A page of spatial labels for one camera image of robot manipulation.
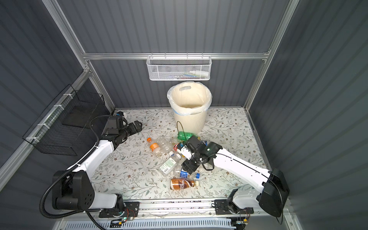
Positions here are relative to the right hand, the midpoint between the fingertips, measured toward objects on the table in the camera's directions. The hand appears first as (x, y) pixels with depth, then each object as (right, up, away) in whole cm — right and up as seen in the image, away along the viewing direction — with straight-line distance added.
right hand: (189, 164), depth 77 cm
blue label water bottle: (-4, -7, +4) cm, 9 cm away
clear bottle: (-15, +8, +19) cm, 26 cm away
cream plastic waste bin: (+1, +38, +28) cm, 48 cm away
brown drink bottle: (-5, -10, 0) cm, 11 cm away
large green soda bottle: (-3, +13, +22) cm, 26 cm away
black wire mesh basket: (-66, +20, -3) cm, 69 cm away
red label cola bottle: (-9, +6, +14) cm, 18 cm away
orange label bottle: (-22, +6, +15) cm, 27 cm away
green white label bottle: (-12, -3, +8) cm, 15 cm away
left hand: (-33, +21, +10) cm, 40 cm away
